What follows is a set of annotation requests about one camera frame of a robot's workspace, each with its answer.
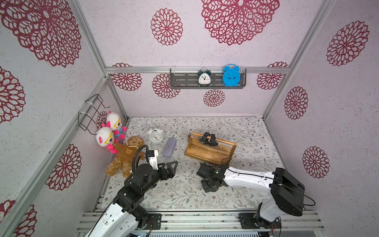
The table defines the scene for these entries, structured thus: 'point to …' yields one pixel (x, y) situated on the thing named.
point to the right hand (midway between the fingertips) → (204, 185)
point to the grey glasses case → (169, 147)
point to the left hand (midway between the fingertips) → (171, 164)
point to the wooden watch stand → (222, 153)
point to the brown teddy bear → (123, 161)
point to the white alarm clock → (156, 135)
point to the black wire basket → (94, 105)
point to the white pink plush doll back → (114, 122)
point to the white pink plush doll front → (104, 137)
